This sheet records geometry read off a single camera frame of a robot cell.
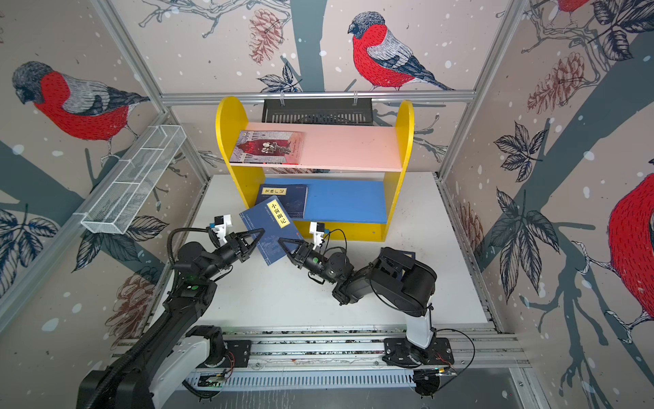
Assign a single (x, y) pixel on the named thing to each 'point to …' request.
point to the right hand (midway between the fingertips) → (277, 247)
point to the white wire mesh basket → (120, 203)
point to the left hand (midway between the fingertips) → (262, 235)
